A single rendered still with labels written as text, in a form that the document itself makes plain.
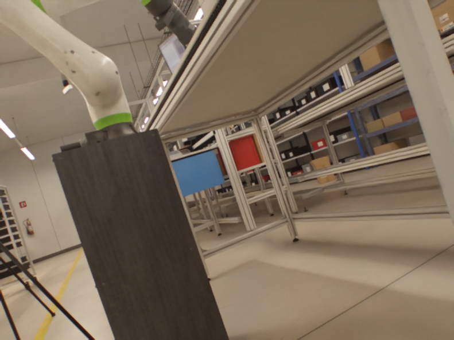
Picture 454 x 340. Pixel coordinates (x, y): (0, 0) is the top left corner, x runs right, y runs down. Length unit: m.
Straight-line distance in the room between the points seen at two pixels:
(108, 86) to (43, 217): 11.95
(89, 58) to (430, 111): 0.91
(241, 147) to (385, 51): 2.92
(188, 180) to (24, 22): 2.41
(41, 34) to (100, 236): 0.59
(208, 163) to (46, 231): 10.01
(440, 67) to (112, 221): 0.93
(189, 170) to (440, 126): 3.08
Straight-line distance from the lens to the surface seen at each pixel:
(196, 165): 3.37
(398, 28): 0.35
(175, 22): 1.33
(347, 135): 6.19
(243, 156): 3.59
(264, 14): 1.08
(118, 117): 1.19
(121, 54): 7.50
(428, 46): 0.34
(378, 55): 5.58
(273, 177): 2.47
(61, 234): 12.88
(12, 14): 1.20
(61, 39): 1.13
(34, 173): 13.10
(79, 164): 1.09
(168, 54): 3.35
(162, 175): 1.11
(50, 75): 7.30
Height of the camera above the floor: 0.57
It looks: level
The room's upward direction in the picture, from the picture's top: 19 degrees counter-clockwise
